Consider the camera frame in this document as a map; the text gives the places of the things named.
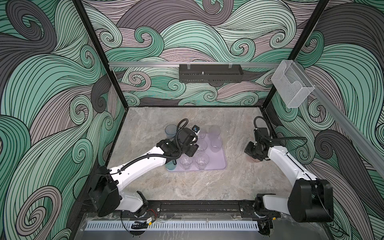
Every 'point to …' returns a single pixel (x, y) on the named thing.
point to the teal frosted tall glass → (170, 166)
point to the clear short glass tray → (215, 144)
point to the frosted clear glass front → (201, 160)
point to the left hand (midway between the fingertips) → (192, 142)
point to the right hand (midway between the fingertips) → (248, 151)
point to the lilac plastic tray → (211, 155)
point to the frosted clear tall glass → (215, 132)
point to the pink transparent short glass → (255, 159)
